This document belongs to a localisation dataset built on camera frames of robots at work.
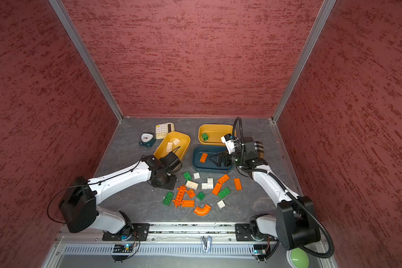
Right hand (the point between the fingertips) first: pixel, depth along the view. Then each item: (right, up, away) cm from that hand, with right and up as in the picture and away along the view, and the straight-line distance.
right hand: (214, 158), depth 82 cm
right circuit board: (+20, -38, -10) cm, 44 cm away
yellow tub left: (-27, +7, +25) cm, 37 cm away
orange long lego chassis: (-18, -20, +3) cm, 27 cm away
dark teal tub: (-7, -5, +15) cm, 17 cm away
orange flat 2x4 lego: (-13, -23, +1) cm, 26 cm away
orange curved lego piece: (-6, -26, -2) cm, 26 cm away
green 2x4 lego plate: (-24, -21, +1) cm, 31 cm away
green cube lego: (-15, -11, +8) cm, 20 cm away
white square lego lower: (+4, -23, +1) cm, 24 cm away
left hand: (-24, -15, -1) cm, 28 cm away
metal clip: (-4, -34, -12) cm, 36 cm away
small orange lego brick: (-12, -19, +3) cm, 22 cm away
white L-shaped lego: (-2, -15, +6) cm, 16 cm away
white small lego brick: (-24, +7, +24) cm, 35 cm away
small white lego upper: (-10, -11, +10) cm, 18 cm away
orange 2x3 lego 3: (+14, -15, +8) cm, 22 cm away
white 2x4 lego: (-12, -15, +6) cm, 20 cm away
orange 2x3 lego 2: (+6, -13, +10) cm, 17 cm away
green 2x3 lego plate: (+5, -18, +3) cm, 19 cm away
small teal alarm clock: (-42, +8, +22) cm, 48 cm away
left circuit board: (-41, -38, -11) cm, 57 cm away
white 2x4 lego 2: (-28, +4, +21) cm, 35 cm away
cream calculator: (-34, +15, +29) cm, 48 cm away
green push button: (+34, -39, -14) cm, 54 cm away
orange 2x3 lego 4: (-6, -2, +18) cm, 19 cm away
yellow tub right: (+2, +14, +32) cm, 35 cm away
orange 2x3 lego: (+2, -17, +6) cm, 18 cm away
